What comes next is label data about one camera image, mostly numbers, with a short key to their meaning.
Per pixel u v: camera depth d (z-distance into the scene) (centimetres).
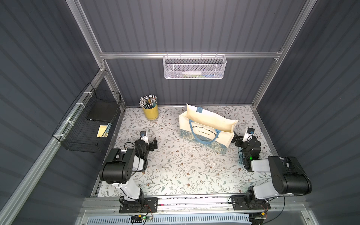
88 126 73
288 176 45
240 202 74
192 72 91
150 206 73
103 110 90
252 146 69
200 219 77
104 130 64
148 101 103
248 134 78
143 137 82
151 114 105
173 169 87
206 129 83
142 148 74
